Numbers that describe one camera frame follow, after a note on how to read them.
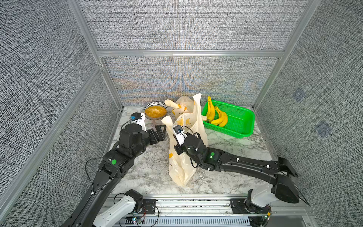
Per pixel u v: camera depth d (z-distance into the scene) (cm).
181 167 73
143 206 73
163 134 57
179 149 64
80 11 72
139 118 58
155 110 109
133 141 45
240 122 110
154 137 55
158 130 56
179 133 59
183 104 92
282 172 46
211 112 109
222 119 103
